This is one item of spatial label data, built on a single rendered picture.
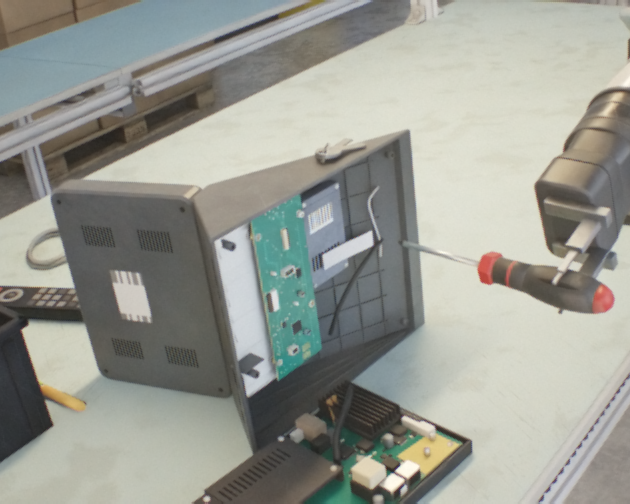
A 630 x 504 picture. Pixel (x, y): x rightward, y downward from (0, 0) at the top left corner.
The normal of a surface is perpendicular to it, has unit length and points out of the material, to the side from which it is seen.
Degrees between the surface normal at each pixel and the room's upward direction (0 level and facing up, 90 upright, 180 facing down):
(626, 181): 93
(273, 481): 0
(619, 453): 0
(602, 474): 0
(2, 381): 90
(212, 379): 90
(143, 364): 90
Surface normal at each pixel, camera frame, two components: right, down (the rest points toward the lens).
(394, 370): -0.12, -0.88
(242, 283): 0.73, 0.23
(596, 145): -0.43, -0.57
